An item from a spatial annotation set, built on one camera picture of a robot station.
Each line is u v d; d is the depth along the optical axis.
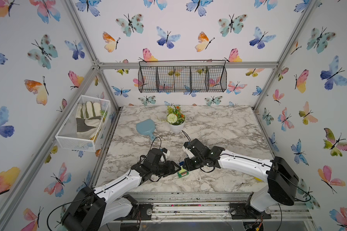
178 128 1.02
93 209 0.40
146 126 1.11
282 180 0.43
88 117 0.77
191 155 0.67
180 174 0.84
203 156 0.63
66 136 0.59
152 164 0.65
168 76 0.98
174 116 0.92
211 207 0.76
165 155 0.79
